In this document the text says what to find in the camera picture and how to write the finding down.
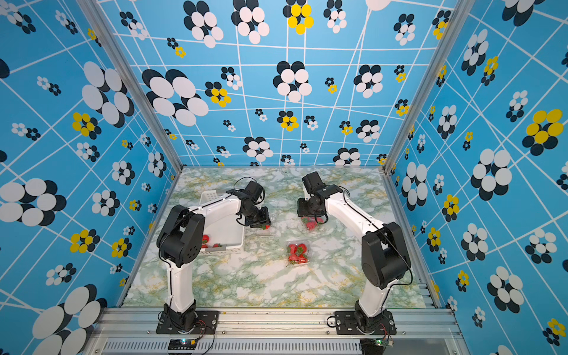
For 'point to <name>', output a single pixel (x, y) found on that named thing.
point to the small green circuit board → (183, 344)
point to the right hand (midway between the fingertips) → (305, 209)
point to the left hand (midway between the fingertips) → (272, 222)
